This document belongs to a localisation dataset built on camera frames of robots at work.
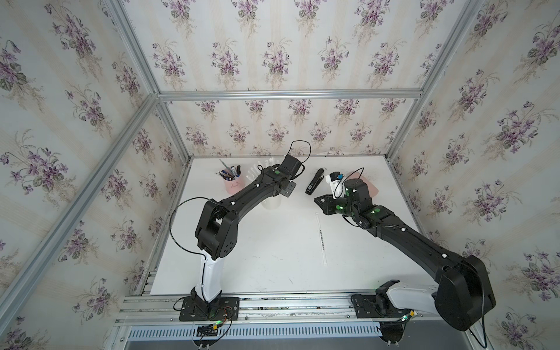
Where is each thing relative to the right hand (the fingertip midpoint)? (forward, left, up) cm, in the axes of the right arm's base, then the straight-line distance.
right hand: (318, 199), depth 81 cm
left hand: (+10, +13, -5) cm, 18 cm away
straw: (-8, -3, -18) cm, 20 cm away
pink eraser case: (+18, -31, -18) cm, 40 cm away
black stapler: (+19, -2, -14) cm, 24 cm away
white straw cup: (+8, +19, -15) cm, 25 cm away
